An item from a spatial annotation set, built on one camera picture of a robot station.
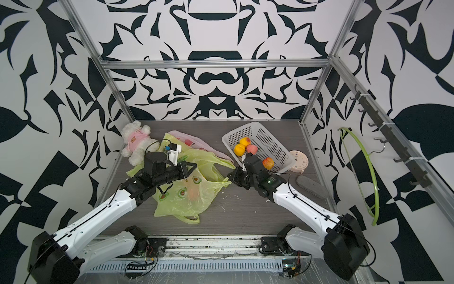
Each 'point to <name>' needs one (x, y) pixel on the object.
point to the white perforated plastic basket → (266, 145)
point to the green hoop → (376, 213)
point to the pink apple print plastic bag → (195, 144)
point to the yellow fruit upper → (245, 141)
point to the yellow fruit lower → (239, 149)
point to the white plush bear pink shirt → (136, 142)
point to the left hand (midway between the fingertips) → (195, 161)
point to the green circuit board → (291, 268)
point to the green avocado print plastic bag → (173, 197)
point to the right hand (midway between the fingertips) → (225, 173)
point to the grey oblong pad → (313, 186)
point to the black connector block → (134, 271)
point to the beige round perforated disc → (301, 161)
